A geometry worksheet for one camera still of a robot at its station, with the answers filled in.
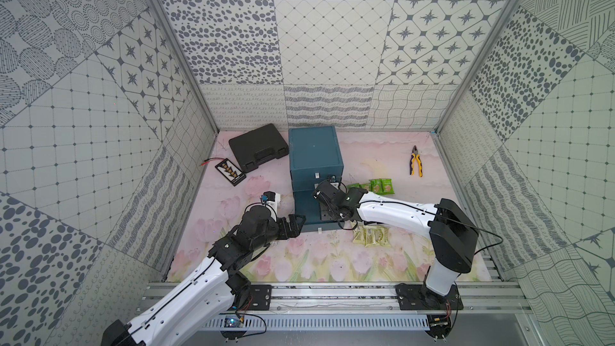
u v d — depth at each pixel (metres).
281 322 0.65
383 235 0.86
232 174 1.02
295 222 0.69
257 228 0.58
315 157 0.84
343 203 0.62
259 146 1.10
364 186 1.01
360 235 0.86
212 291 0.51
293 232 0.69
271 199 0.71
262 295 0.74
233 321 0.72
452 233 0.45
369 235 0.86
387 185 1.01
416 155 1.11
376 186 0.99
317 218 0.77
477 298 0.76
